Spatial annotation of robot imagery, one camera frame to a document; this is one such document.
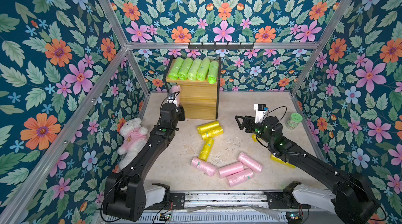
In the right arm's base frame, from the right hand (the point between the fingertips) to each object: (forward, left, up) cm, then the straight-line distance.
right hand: (240, 116), depth 78 cm
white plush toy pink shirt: (-6, +58, -13) cm, 59 cm away
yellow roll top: (+4, +21, -19) cm, 29 cm away
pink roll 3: (-19, +17, -19) cm, 33 cm away
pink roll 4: (-21, +7, -20) cm, 29 cm away
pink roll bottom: (-24, 0, -19) cm, 30 cm away
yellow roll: (+2, +11, -18) cm, 22 cm away
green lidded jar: (+8, -34, -16) cm, 39 cm away
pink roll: (+20, +37, 0) cm, 42 cm away
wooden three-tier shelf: (+15, +22, -4) cm, 27 cm away
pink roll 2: (-16, -6, -20) cm, 27 cm away
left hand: (+7, +32, +1) cm, 33 cm away
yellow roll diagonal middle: (-8, +18, -20) cm, 28 cm away
